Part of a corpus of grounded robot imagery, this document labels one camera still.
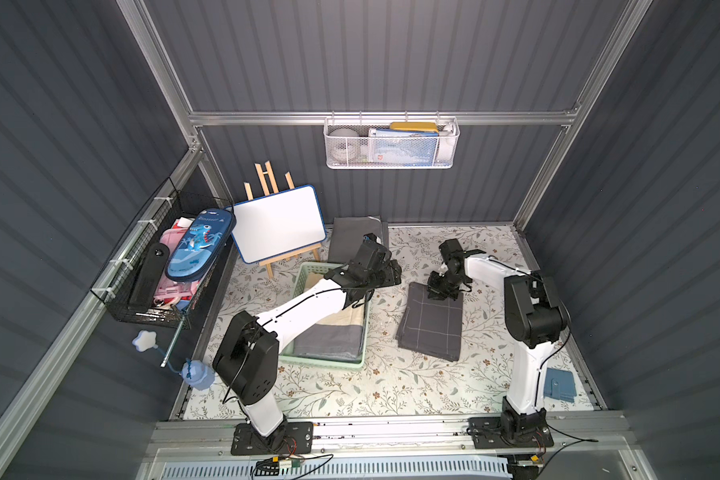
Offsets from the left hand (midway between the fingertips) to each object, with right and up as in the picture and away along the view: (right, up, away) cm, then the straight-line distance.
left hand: (398, 273), depth 84 cm
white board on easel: (-39, +16, +16) cm, 45 cm away
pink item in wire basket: (-52, -3, -18) cm, 55 cm away
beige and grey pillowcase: (-22, -20, +3) cm, 30 cm away
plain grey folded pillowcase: (-16, +13, +28) cm, 35 cm away
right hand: (+14, -8, +16) cm, 23 cm away
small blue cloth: (+44, -30, -3) cm, 53 cm away
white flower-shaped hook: (-58, -14, -18) cm, 62 cm away
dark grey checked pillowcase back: (+11, -17, +8) cm, 22 cm away
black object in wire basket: (-56, -3, -22) cm, 60 cm away
